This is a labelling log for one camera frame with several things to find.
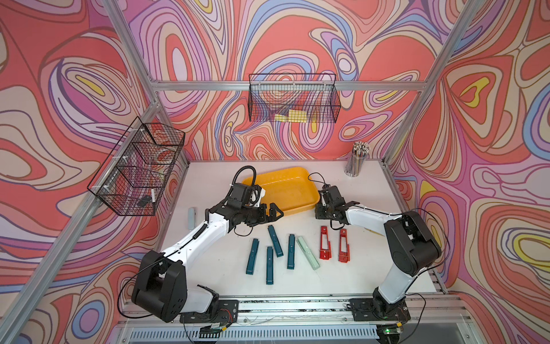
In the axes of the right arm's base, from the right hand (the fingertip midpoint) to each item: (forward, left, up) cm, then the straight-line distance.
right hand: (321, 215), depth 97 cm
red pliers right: (-18, -6, -2) cm, 19 cm away
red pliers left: (-16, +1, -2) cm, 16 cm away
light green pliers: (-20, +7, 0) cm, 21 cm away
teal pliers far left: (-21, +31, +1) cm, 38 cm away
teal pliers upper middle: (-15, +21, +1) cm, 26 cm away
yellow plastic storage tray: (+17, +12, -1) cm, 21 cm away
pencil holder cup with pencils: (+24, -20, +11) cm, 34 cm away
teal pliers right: (-22, +16, +1) cm, 27 cm away
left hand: (-8, +20, +14) cm, 26 cm away
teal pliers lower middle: (-22, +24, +1) cm, 33 cm away
